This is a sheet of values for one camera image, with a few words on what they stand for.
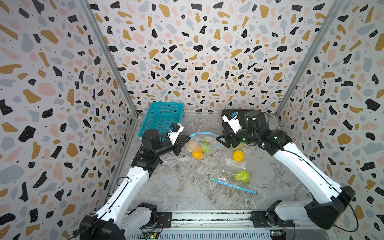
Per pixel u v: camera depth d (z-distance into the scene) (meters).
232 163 0.95
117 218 0.40
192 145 0.97
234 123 0.61
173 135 0.62
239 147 0.94
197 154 0.92
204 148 0.95
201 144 0.97
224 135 0.61
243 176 0.83
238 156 0.92
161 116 1.20
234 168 0.92
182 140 0.66
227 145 0.63
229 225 0.73
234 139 0.61
